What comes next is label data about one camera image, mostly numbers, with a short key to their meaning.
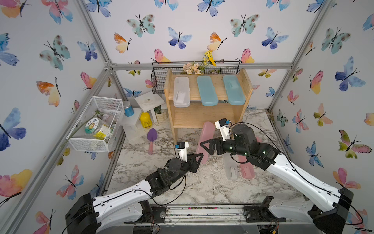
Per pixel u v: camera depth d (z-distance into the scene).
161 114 1.06
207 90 0.70
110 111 0.80
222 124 0.60
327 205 0.39
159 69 0.93
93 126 0.63
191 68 0.82
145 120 1.01
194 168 0.63
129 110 0.94
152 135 1.05
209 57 0.82
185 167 0.64
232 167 0.89
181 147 0.64
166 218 0.74
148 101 0.95
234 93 0.69
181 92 0.67
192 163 0.62
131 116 0.96
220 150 0.58
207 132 0.73
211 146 0.58
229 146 0.58
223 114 0.90
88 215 0.41
